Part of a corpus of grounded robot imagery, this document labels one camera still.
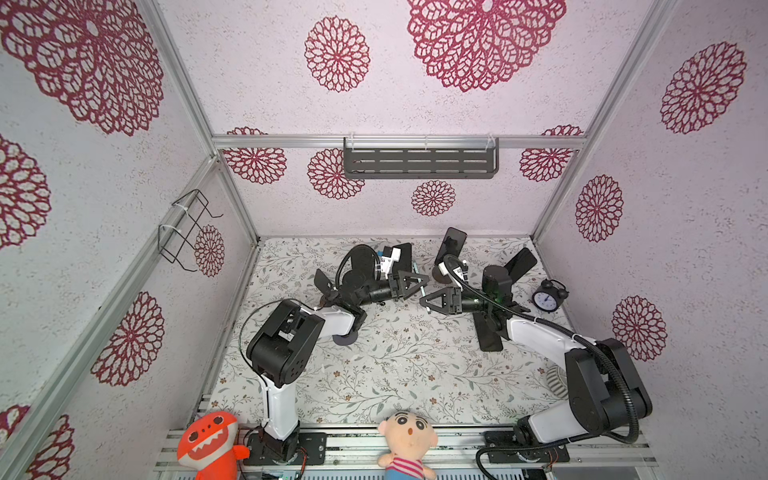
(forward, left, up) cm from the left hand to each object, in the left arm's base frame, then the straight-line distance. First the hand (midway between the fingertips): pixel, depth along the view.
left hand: (427, 285), depth 78 cm
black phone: (-4, -22, -23) cm, 32 cm away
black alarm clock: (+7, -42, -16) cm, 45 cm away
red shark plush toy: (-33, +52, -14) cm, 63 cm away
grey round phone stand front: (-4, +23, -23) cm, 33 cm away
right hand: (-4, +1, -2) cm, 5 cm away
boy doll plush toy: (-33, +6, -14) cm, 36 cm away
